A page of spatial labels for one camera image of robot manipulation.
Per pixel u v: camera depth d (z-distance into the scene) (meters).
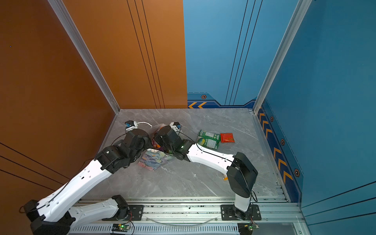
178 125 0.73
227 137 1.00
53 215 0.38
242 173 0.43
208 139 0.99
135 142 0.51
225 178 0.83
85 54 0.86
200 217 0.73
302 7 0.70
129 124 0.61
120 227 0.71
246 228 0.70
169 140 0.59
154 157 0.74
